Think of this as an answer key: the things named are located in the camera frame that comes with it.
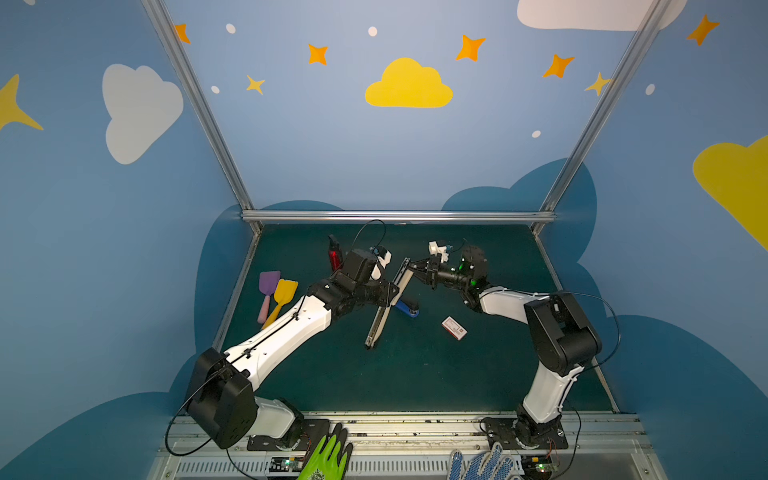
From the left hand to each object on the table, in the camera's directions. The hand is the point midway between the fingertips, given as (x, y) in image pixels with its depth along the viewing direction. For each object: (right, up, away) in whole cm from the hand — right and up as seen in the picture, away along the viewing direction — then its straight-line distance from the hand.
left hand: (398, 288), depth 79 cm
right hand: (+2, +6, +4) cm, 8 cm away
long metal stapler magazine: (+1, +2, +2) cm, 3 cm away
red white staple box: (+18, -14, +14) cm, 27 cm away
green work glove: (-16, -39, -9) cm, 44 cm away
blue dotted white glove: (+22, -41, -9) cm, 48 cm away
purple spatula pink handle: (-44, 0, +22) cm, 49 cm away
